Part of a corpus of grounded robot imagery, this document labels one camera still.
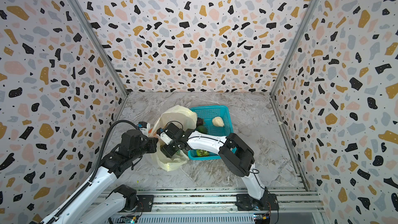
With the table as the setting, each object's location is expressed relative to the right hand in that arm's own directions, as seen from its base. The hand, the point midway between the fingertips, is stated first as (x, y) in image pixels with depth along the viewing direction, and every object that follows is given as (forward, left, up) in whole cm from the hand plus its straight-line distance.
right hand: (161, 149), depth 83 cm
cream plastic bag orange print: (+6, -16, +21) cm, 27 cm away
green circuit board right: (-29, -50, -10) cm, 59 cm away
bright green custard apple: (-1, -21, -2) cm, 21 cm away
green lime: (+16, -21, -6) cm, 27 cm away
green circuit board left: (-30, +11, -8) cm, 33 cm away
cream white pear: (+20, -31, -3) cm, 37 cm away
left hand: (+2, 0, +9) cm, 9 cm away
